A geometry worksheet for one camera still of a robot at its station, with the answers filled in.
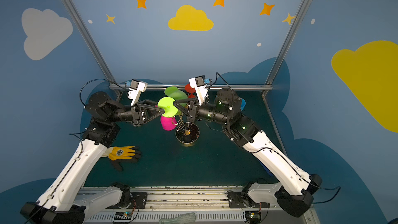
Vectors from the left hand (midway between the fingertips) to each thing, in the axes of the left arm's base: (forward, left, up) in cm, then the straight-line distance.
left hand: (164, 108), depth 54 cm
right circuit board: (-28, -39, -48) cm, 68 cm away
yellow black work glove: (-1, +32, -41) cm, 53 cm away
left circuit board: (-28, +23, -48) cm, 60 cm away
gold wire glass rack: (+15, -5, -43) cm, 46 cm away
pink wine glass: (+12, +4, -28) cm, 30 cm away
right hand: (0, -5, +3) cm, 5 cm away
